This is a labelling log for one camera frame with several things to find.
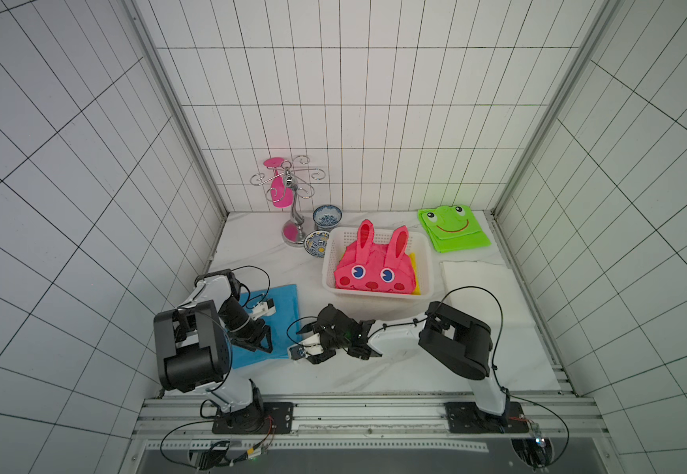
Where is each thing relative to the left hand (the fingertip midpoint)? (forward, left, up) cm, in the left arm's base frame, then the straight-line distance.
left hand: (256, 351), depth 79 cm
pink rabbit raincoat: (+30, -31, -2) cm, 43 cm away
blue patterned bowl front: (+42, -13, -4) cm, 44 cm away
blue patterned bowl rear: (+56, -16, -4) cm, 58 cm away
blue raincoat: (+9, -6, -4) cm, 11 cm away
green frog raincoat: (+50, -67, -4) cm, 83 cm away
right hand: (+4, -10, -4) cm, 11 cm away
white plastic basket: (+39, -22, +2) cm, 45 cm away
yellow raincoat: (+22, -48, -2) cm, 53 cm away
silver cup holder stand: (+47, -7, +22) cm, 53 cm away
